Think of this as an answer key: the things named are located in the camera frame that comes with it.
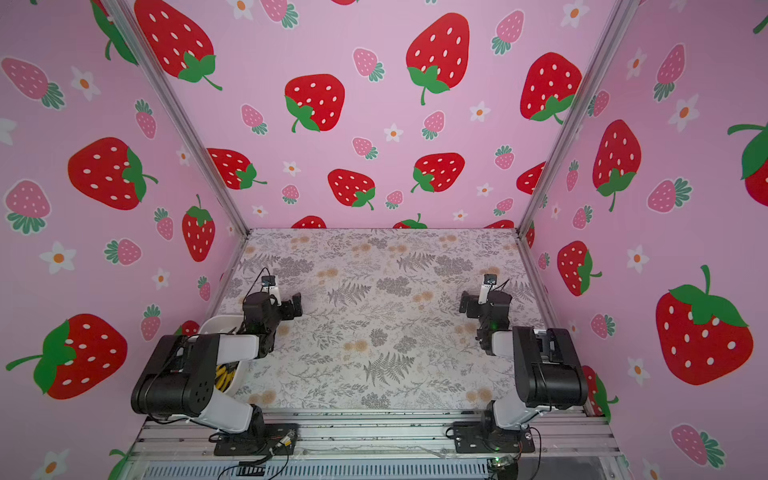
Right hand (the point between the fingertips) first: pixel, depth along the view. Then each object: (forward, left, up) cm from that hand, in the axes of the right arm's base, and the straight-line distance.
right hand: (487, 293), depth 95 cm
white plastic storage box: (-16, +84, -4) cm, 85 cm away
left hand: (-6, +65, 0) cm, 65 cm away
